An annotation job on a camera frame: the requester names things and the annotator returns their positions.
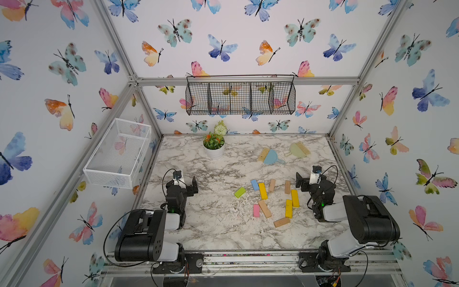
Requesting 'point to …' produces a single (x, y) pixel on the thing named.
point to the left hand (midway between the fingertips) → (186, 176)
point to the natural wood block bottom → (281, 221)
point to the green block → (239, 192)
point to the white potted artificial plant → (214, 143)
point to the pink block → (256, 210)
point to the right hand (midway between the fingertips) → (309, 171)
